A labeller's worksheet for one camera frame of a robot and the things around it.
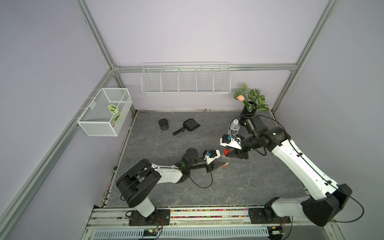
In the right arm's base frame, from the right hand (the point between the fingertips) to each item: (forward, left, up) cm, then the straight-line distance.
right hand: (228, 148), depth 72 cm
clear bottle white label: (+17, -7, -7) cm, 20 cm away
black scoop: (+32, +20, -21) cm, 43 cm away
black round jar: (+32, +40, -20) cm, 55 cm away
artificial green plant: (+31, -18, +4) cm, 36 cm away
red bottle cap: (-3, +1, +1) cm, 3 cm away
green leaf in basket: (+20, +60, +7) cm, 64 cm away
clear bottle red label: (-4, 0, -10) cm, 11 cm away
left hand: (-2, +1, -8) cm, 9 cm away
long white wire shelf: (+50, +22, +6) cm, 55 cm away
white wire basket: (+20, +65, +5) cm, 68 cm away
